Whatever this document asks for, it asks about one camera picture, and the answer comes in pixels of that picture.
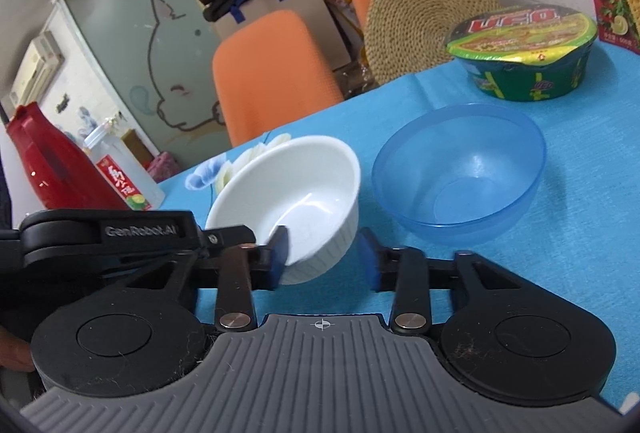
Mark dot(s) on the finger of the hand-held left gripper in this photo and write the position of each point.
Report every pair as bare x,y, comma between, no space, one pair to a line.
227,235

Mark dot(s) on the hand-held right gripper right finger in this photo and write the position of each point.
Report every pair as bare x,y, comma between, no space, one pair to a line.
369,260

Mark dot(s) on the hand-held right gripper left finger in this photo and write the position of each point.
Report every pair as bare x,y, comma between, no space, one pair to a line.
280,258

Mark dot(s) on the white ceramic bowl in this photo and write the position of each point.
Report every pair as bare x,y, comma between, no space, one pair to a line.
300,183

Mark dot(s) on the juice bottle red label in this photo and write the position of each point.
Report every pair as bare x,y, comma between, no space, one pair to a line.
125,178

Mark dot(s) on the red thermos jug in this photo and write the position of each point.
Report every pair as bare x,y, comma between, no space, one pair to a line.
55,163

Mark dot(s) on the pink cloth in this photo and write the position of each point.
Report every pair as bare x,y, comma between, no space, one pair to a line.
165,165

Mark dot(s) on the blue plastic bowl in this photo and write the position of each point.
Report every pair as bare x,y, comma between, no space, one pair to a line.
460,173

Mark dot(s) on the white air conditioner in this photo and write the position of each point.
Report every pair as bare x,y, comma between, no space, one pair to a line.
37,65

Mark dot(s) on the blue floral tablecloth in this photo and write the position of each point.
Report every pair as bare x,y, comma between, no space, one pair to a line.
580,213

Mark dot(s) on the cardboard box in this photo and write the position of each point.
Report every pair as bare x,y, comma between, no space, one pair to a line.
310,13

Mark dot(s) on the round woven straw mat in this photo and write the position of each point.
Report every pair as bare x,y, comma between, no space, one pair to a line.
425,23

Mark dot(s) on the green instant noodle bowl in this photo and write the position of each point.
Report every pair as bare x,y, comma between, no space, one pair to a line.
530,58

